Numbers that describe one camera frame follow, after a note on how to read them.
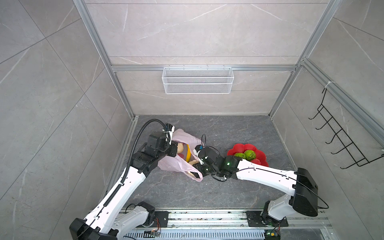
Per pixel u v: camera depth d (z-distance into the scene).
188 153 0.90
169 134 0.61
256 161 0.89
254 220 0.73
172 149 0.65
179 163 0.68
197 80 1.01
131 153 0.48
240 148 0.98
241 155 0.90
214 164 0.56
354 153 0.62
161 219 0.73
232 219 0.75
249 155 0.90
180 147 0.95
